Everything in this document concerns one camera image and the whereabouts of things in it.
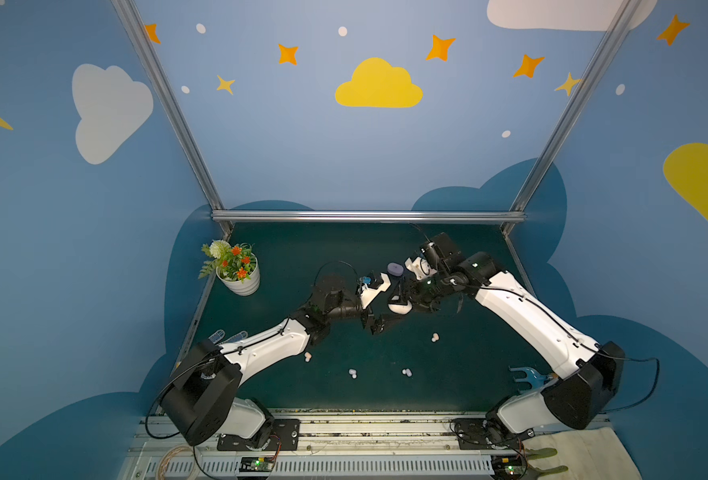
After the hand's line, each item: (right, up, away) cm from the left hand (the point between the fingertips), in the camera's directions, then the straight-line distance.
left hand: (398, 301), depth 73 cm
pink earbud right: (+14, -14, +17) cm, 26 cm away
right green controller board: (+27, -40, -2) cm, 48 cm away
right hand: (+1, 0, +2) cm, 2 cm away
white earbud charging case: (0, -1, -3) cm, 4 cm away
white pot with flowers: (-47, +7, +17) cm, 51 cm away
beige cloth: (+47, -37, -2) cm, 60 cm away
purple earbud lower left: (-11, -22, +11) cm, 27 cm away
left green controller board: (-35, -39, -3) cm, 52 cm away
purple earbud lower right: (+4, -22, +11) cm, 25 cm away
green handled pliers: (+31, -40, -4) cm, 50 cm away
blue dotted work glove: (-52, -13, +17) cm, 57 cm away
